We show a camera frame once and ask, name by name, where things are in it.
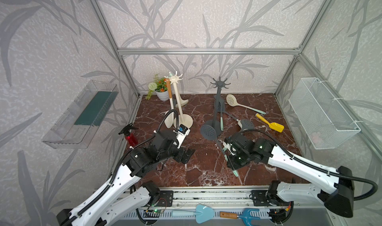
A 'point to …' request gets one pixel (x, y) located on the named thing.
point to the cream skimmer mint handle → (232, 101)
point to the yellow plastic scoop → (275, 126)
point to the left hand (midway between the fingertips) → (188, 147)
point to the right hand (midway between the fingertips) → (226, 165)
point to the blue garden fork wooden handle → (246, 216)
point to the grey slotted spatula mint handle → (220, 104)
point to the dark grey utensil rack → (215, 123)
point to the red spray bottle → (130, 139)
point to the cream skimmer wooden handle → (169, 117)
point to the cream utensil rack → (185, 119)
